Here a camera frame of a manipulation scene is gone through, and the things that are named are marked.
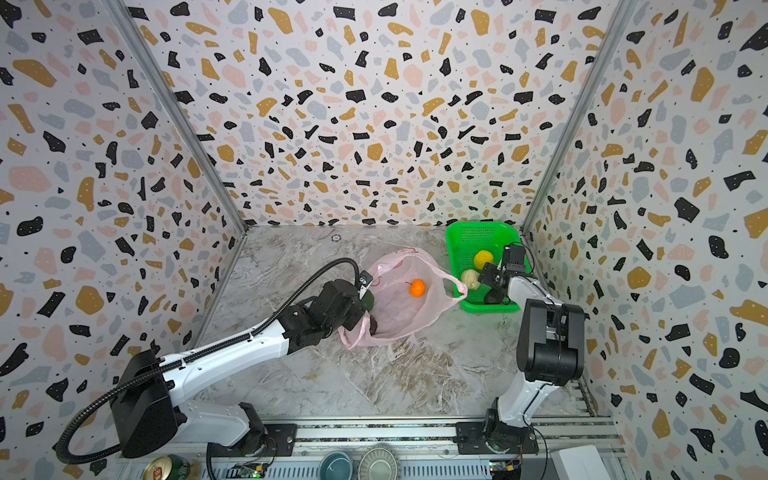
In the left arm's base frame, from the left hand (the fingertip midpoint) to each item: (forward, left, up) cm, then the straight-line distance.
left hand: (357, 293), depth 80 cm
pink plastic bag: (+12, -15, -18) cm, 26 cm away
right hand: (+15, -41, -9) cm, 45 cm away
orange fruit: (+11, -17, -14) cm, 25 cm away
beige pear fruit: (+13, -35, -12) cm, 40 cm away
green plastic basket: (+35, -37, -18) cm, 54 cm away
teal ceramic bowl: (-36, +4, -17) cm, 40 cm away
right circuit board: (-38, -36, -19) cm, 56 cm away
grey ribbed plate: (-36, -6, -17) cm, 41 cm away
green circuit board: (-37, +24, -18) cm, 48 cm away
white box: (-38, -52, -13) cm, 65 cm away
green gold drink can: (-37, +36, -7) cm, 52 cm away
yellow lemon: (+23, -41, -13) cm, 49 cm away
